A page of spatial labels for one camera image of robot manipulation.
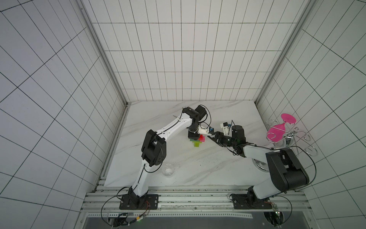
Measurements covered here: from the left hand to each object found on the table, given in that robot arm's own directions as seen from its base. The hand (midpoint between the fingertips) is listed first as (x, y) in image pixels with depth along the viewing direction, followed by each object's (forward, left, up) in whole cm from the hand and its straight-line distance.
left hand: (191, 137), depth 88 cm
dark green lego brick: (-2, -1, 0) cm, 2 cm away
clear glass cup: (-17, +14, -8) cm, 24 cm away
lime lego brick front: (-1, -4, -6) cm, 7 cm away
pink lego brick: (-2, -7, -1) cm, 7 cm away
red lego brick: (-5, -5, +8) cm, 10 cm away
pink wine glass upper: (+2, -51, +19) cm, 54 cm away
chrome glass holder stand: (-11, -47, +18) cm, 52 cm away
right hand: (+2, -12, 0) cm, 13 cm away
